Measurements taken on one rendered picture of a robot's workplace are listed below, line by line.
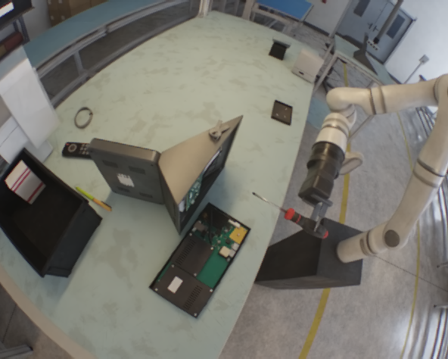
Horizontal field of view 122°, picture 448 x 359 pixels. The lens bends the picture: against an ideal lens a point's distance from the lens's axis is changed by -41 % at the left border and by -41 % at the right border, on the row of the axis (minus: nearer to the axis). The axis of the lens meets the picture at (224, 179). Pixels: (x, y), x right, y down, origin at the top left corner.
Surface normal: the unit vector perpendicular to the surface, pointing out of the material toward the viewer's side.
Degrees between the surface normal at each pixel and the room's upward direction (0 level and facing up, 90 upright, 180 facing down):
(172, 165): 0
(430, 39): 90
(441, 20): 90
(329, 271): 0
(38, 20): 90
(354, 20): 90
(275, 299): 0
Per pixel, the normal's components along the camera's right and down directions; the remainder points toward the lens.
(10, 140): 0.90, 0.44
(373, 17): -0.40, 0.77
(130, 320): 0.18, -0.47
